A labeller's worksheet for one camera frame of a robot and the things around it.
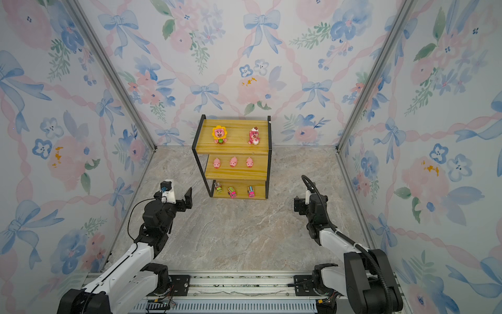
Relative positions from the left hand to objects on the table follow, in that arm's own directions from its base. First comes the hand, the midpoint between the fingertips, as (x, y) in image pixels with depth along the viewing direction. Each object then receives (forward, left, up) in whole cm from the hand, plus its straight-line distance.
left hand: (179, 186), depth 82 cm
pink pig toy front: (+12, -22, +2) cm, 25 cm away
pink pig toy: (+12, -14, +2) cm, 18 cm away
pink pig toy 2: (+12, -29, +2) cm, 31 cm away
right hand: (+2, -56, -9) cm, 57 cm away
